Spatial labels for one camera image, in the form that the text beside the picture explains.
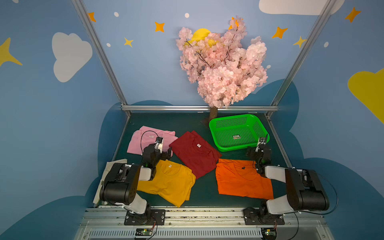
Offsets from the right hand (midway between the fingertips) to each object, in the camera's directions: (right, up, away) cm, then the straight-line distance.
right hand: (259, 146), depth 95 cm
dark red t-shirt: (-43, -3, +4) cm, 43 cm away
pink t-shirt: (-78, +6, +11) cm, 79 cm away
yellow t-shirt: (-55, -18, -10) cm, 59 cm away
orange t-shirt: (-15, -18, -7) cm, 24 cm away
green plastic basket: (-9, +9, +16) cm, 21 cm away
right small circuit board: (-5, -41, -22) cm, 46 cm away
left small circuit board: (-67, -39, -23) cm, 81 cm away
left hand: (-62, +2, -1) cm, 62 cm away
